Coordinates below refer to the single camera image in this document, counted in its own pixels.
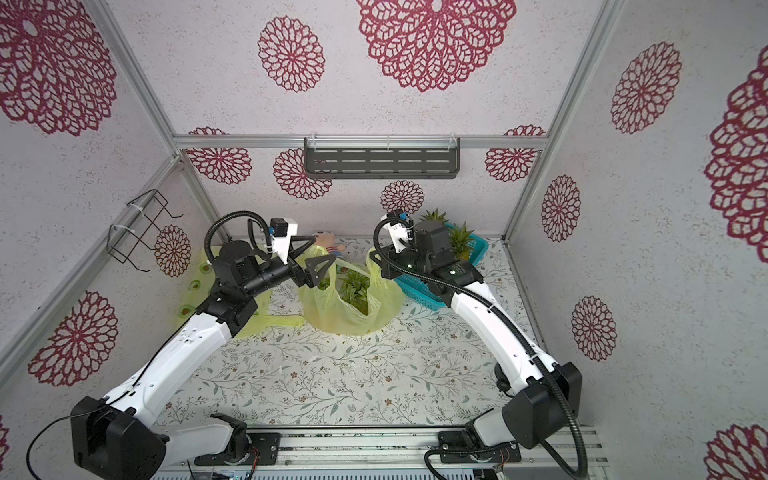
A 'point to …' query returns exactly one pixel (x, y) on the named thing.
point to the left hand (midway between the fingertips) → (324, 249)
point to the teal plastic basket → (418, 289)
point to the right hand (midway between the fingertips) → (370, 251)
